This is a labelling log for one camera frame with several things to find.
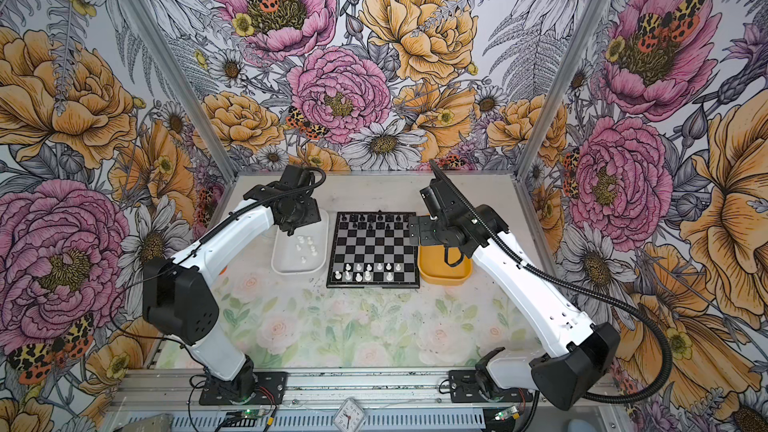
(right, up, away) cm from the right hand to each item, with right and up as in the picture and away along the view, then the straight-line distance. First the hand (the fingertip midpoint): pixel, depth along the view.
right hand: (433, 239), depth 75 cm
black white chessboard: (-17, -7, +23) cm, 29 cm away
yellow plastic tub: (+3, -12, +19) cm, 23 cm away
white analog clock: (-20, -40, -6) cm, 45 cm away
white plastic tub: (-39, -7, +25) cm, 46 cm away
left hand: (-35, +3, +13) cm, 37 cm away
